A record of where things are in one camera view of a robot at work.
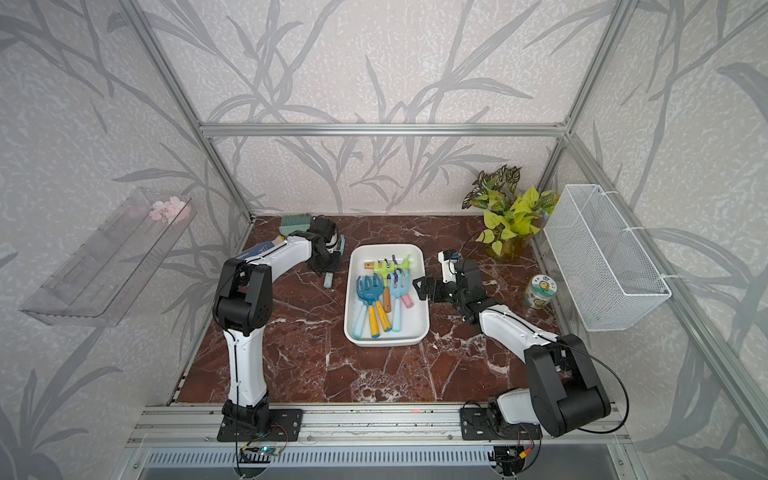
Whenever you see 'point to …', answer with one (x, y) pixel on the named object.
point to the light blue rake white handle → (398, 290)
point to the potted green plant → (512, 218)
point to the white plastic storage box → (415, 320)
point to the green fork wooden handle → (386, 272)
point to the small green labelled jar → (540, 291)
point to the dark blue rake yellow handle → (375, 291)
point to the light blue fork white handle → (340, 248)
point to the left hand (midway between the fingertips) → (334, 265)
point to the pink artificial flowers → (174, 211)
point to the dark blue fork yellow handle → (362, 286)
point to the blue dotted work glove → (256, 251)
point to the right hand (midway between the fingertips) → (426, 280)
